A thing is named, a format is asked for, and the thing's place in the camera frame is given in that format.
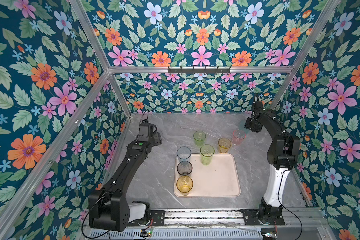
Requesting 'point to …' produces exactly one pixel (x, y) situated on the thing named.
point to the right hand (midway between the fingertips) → (250, 126)
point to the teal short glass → (242, 127)
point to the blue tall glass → (183, 153)
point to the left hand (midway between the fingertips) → (155, 132)
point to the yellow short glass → (224, 144)
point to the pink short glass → (238, 135)
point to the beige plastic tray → (220, 179)
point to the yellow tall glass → (184, 184)
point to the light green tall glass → (207, 151)
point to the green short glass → (199, 137)
